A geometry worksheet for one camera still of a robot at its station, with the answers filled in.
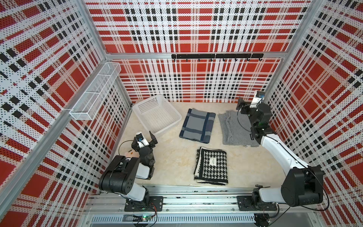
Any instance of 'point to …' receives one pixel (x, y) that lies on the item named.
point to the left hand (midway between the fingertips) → (145, 133)
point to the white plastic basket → (158, 113)
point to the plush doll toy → (132, 153)
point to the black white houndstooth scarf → (211, 166)
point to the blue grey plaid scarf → (198, 126)
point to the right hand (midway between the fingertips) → (249, 98)
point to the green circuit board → (142, 218)
